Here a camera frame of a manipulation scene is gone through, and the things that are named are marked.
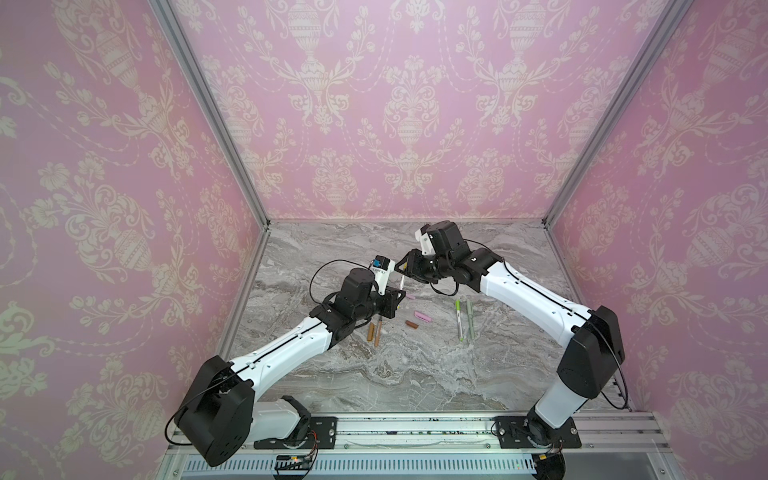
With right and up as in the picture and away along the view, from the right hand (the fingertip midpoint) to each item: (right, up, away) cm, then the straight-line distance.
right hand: (398, 268), depth 80 cm
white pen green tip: (+20, -15, +15) cm, 29 cm away
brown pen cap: (+4, -18, +13) cm, 23 cm away
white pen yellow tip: (+1, -5, 0) cm, 5 cm away
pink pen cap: (+9, -17, +15) cm, 24 cm away
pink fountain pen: (+4, -11, +20) cm, 23 cm away
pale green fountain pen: (+23, -17, +15) cm, 32 cm away
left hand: (+2, -7, 0) cm, 8 cm away
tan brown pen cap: (-8, -20, +12) cm, 25 cm away
